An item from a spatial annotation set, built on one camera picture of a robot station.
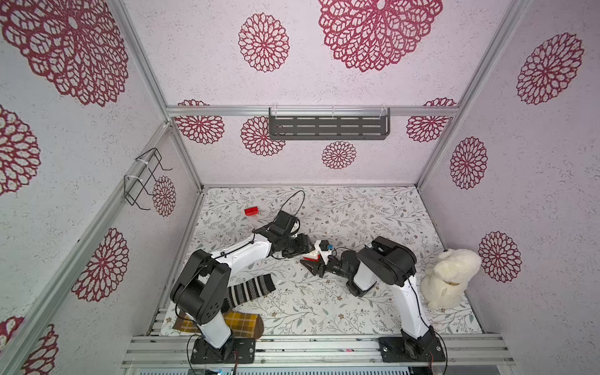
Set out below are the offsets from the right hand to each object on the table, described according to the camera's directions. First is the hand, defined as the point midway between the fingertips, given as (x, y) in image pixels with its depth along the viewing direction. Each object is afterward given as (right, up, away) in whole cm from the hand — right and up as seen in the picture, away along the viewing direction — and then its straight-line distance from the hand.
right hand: (303, 254), depth 92 cm
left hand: (+3, +2, -4) cm, 5 cm away
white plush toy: (+46, -8, -14) cm, 49 cm away
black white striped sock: (-20, -12, -6) cm, 25 cm away
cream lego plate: (+4, +1, -7) cm, 8 cm away
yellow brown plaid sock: (-20, -21, -12) cm, 31 cm away
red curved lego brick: (-24, +17, +20) cm, 36 cm away
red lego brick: (+5, -1, -6) cm, 8 cm away
